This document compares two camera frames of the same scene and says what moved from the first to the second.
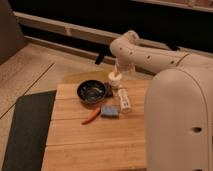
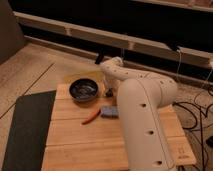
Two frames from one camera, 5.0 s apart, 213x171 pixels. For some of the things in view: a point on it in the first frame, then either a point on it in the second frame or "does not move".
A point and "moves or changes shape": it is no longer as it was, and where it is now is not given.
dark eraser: x=109 y=90 does not move
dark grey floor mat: x=32 y=119 does not move
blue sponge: x=110 y=111 does not move
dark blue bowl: x=91 y=91 moves or changes shape
